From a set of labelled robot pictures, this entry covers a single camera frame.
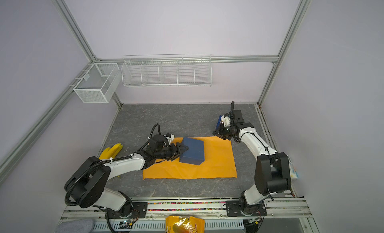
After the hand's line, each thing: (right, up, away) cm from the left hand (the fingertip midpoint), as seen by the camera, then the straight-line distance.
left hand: (186, 153), depth 83 cm
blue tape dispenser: (+22, +17, +24) cm, 37 cm away
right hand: (+17, +10, +4) cm, 20 cm away
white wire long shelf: (-14, +52, +16) cm, 56 cm away
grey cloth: (-48, -30, -16) cm, 59 cm away
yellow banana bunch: (-47, -1, +5) cm, 47 cm away
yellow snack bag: (-3, -27, -18) cm, 33 cm away
